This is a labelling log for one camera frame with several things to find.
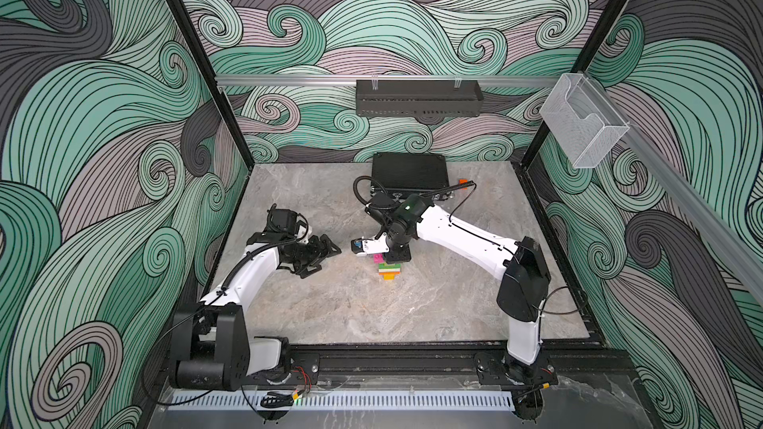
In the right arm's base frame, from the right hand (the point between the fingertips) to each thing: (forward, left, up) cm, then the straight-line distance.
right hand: (387, 251), depth 82 cm
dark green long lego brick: (-4, +1, -2) cm, 4 cm away
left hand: (0, +16, -1) cm, 16 cm away
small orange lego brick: (+37, -31, -12) cm, 49 cm away
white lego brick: (-4, -1, -4) cm, 5 cm away
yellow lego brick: (-3, -1, -12) cm, 12 cm away
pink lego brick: (-5, +2, +6) cm, 9 cm away
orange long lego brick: (-4, 0, -5) cm, 6 cm away
